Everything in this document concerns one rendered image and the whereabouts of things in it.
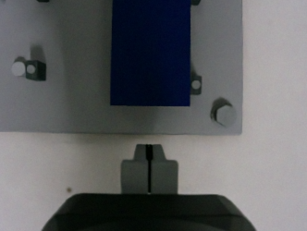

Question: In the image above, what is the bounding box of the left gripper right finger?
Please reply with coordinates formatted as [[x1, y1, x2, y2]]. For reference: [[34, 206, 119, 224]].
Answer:
[[149, 144, 178, 194]]

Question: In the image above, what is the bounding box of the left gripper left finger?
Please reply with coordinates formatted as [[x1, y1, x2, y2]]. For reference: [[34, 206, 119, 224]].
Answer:
[[121, 144, 149, 194]]

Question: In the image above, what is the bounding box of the dark blue rectangular plate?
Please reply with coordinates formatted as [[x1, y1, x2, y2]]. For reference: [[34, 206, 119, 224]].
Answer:
[[110, 0, 190, 107]]

